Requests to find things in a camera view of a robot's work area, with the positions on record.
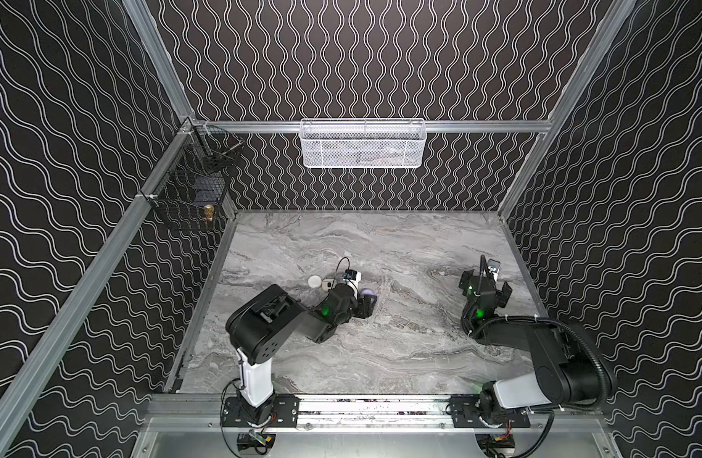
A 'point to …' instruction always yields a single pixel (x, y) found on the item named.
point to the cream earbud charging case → (327, 283)
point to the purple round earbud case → (367, 292)
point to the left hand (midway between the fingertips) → (381, 301)
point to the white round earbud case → (314, 281)
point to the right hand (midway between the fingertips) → (493, 278)
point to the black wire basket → (191, 188)
